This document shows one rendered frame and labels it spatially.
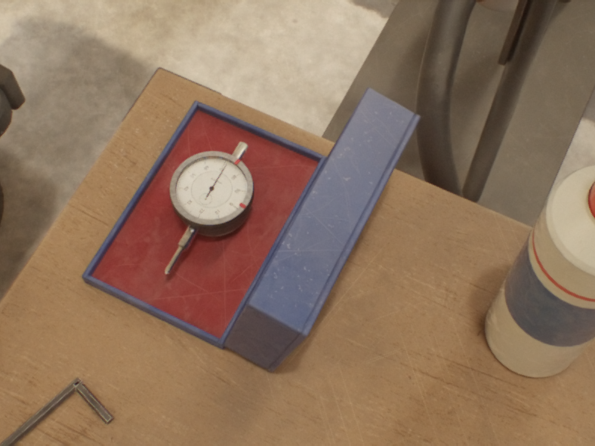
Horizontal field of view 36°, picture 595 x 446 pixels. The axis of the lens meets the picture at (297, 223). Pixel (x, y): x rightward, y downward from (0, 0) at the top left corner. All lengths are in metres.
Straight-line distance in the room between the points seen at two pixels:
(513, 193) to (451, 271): 0.58
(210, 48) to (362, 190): 0.80
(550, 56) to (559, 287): 0.87
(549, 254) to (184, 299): 0.26
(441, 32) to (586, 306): 0.35
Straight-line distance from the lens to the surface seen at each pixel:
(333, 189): 0.54
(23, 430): 0.63
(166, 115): 0.71
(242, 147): 0.66
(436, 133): 0.81
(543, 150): 1.27
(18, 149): 1.29
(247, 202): 0.63
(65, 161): 1.26
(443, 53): 0.80
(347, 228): 0.54
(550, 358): 0.60
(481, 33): 1.36
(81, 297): 0.66
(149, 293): 0.65
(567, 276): 0.49
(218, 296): 0.64
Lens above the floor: 1.07
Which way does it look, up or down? 64 degrees down
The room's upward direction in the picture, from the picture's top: straight up
